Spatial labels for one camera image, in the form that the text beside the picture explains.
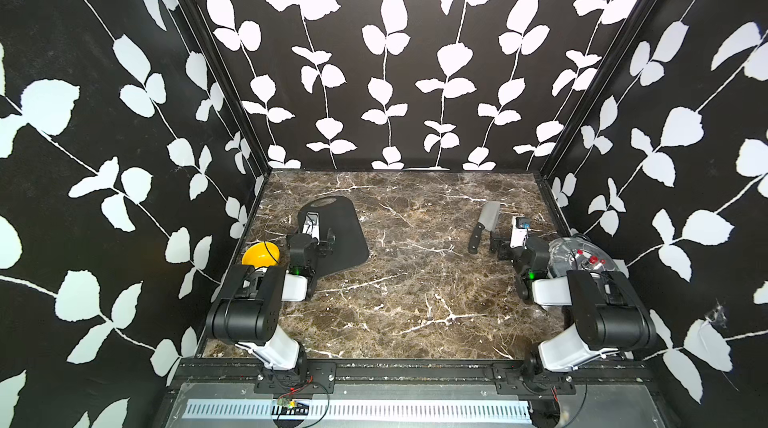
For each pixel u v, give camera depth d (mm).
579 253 768
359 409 701
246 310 448
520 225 812
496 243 867
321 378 734
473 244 989
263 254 929
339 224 1074
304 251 717
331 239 880
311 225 797
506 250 844
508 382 731
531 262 722
